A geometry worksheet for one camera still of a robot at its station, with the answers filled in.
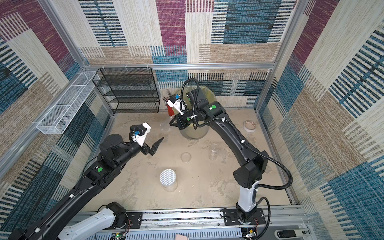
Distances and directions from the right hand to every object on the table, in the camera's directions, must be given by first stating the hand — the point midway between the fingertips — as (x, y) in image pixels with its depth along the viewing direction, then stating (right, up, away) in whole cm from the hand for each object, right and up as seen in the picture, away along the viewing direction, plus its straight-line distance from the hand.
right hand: (174, 124), depth 72 cm
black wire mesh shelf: (-38, +25, +37) cm, 58 cm away
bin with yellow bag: (+7, -5, +33) cm, 34 cm away
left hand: (-8, -2, -5) cm, 10 cm away
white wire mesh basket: (-55, +4, +1) cm, 55 cm away
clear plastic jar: (-6, -2, +8) cm, 10 cm away
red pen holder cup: (-9, +10, +43) cm, 45 cm away
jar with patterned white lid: (-4, -26, +3) cm, 27 cm away
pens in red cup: (-11, +18, +38) cm, 44 cm away
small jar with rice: (+21, -19, +22) cm, 36 cm away
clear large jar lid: (+4, -21, +24) cm, 32 cm away
